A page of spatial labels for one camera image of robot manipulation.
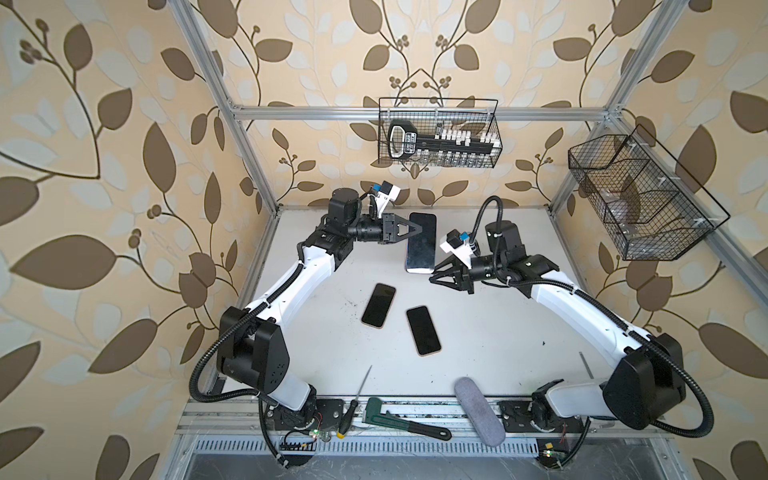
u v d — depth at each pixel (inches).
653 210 28.5
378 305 36.9
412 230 27.3
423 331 35.2
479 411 28.4
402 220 27.1
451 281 27.1
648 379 15.9
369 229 25.7
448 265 27.8
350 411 29.4
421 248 27.3
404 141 33.0
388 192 26.8
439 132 31.7
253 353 16.9
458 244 25.3
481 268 25.7
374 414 29.0
